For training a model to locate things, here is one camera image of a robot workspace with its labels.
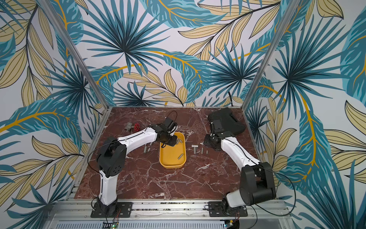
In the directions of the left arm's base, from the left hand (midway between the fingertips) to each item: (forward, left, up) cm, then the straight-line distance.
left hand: (173, 143), depth 93 cm
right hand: (-1, -22, +4) cm, 23 cm away
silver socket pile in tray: (-1, -3, +6) cm, 7 cm away
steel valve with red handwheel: (+14, +28, -2) cm, 31 cm away
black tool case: (+26, -38, -5) cm, 46 cm away
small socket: (-3, -22, -5) cm, 23 cm away
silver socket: (+1, -14, -5) cm, 15 cm away
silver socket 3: (-2, +17, -5) cm, 17 cm away
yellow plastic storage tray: (-8, 0, -4) cm, 9 cm away
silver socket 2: (-2, -19, -5) cm, 20 cm away
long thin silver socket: (-2, -14, -5) cm, 15 cm away
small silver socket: (-14, +9, +24) cm, 29 cm away
